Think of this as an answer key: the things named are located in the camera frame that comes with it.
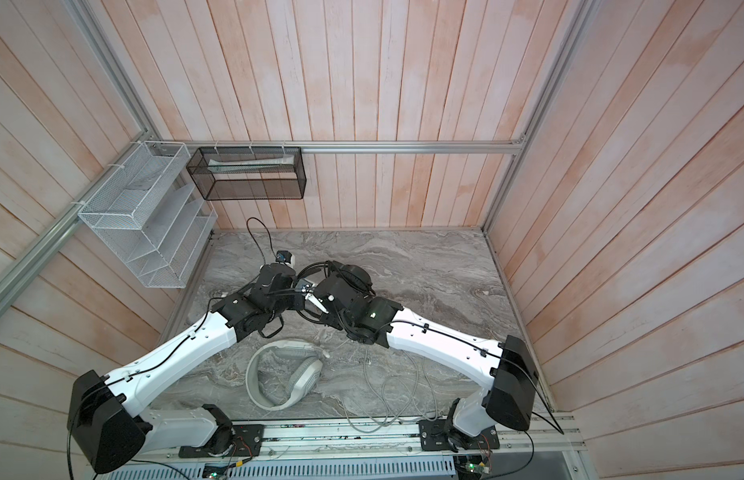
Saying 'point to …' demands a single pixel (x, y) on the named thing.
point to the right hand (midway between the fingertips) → (334, 292)
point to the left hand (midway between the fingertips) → (302, 293)
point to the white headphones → (304, 380)
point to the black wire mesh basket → (249, 172)
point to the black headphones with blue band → (352, 275)
